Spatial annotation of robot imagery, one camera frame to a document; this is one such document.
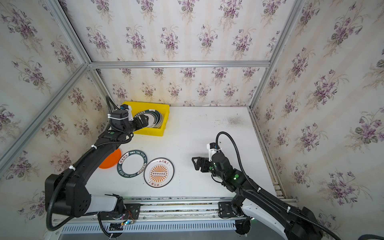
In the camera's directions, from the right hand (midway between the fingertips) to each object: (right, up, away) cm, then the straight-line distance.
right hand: (195, 160), depth 77 cm
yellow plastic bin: (-25, +31, +44) cm, 59 cm away
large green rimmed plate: (-40, -6, +15) cm, 43 cm away
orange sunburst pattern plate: (-21, -9, +9) cm, 25 cm away
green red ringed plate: (-29, +23, +30) cm, 48 cm away
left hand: (-31, +23, +7) cm, 39 cm away
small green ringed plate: (-24, +19, +28) cm, 42 cm away
